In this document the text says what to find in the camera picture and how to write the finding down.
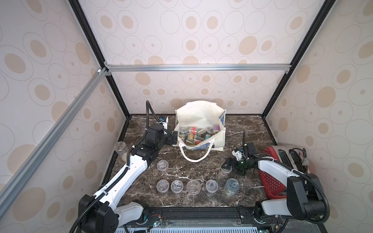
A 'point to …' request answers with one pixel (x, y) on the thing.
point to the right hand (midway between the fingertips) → (231, 168)
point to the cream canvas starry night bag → (201, 125)
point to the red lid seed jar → (194, 128)
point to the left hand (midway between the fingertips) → (173, 129)
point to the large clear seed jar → (232, 187)
